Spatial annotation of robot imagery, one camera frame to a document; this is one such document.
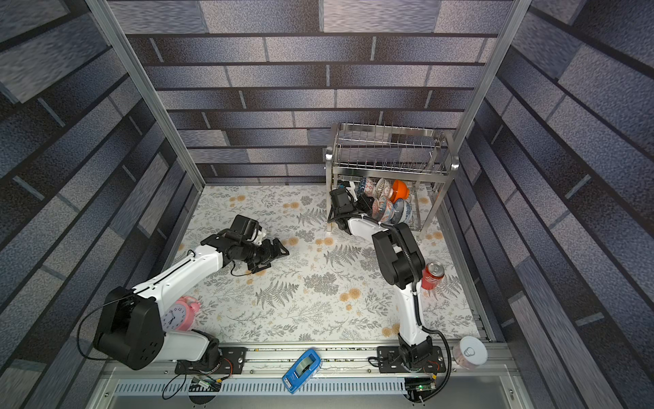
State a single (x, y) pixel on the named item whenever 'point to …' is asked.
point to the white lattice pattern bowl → (383, 189)
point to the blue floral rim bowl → (403, 212)
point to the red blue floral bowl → (386, 210)
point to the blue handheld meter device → (302, 371)
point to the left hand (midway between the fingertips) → (283, 256)
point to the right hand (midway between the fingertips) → (372, 198)
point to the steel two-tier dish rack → (424, 158)
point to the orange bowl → (399, 191)
